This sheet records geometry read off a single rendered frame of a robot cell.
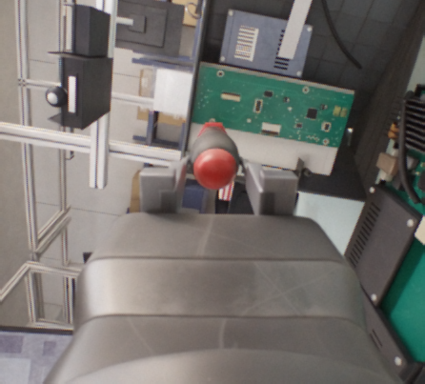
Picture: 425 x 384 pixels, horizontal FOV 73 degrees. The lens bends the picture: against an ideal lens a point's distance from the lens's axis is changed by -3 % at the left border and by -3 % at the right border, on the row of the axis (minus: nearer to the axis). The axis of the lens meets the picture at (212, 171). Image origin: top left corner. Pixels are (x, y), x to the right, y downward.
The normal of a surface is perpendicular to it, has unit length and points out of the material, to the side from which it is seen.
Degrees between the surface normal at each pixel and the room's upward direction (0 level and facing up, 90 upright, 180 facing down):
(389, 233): 0
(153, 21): 97
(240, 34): 90
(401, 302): 0
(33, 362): 101
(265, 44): 90
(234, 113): 90
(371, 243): 0
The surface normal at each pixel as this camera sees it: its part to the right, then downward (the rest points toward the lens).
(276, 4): -0.06, 0.65
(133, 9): 0.13, 0.35
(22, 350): 0.25, -0.02
